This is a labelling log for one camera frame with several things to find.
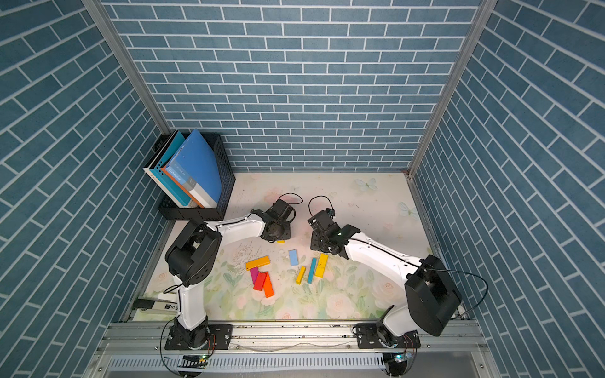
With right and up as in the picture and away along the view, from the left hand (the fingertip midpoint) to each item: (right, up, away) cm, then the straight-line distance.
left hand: (291, 235), depth 97 cm
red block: (-10, -15, -13) cm, 22 cm away
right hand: (+11, -1, -11) cm, 16 cm away
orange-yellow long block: (-12, -9, -7) cm, 17 cm away
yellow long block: (-3, 0, -11) cm, 11 cm away
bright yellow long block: (+12, -10, -9) cm, 18 cm away
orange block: (-7, -17, -14) cm, 23 cm away
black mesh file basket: (-31, +28, +5) cm, 42 cm away
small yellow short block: (+4, -13, -11) cm, 17 cm away
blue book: (-38, +27, -8) cm, 47 cm away
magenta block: (-13, -12, -11) cm, 21 cm away
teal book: (-46, +26, -17) cm, 55 cm away
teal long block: (+9, -12, -10) cm, 17 cm away
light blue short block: (+2, -8, -6) cm, 11 cm away
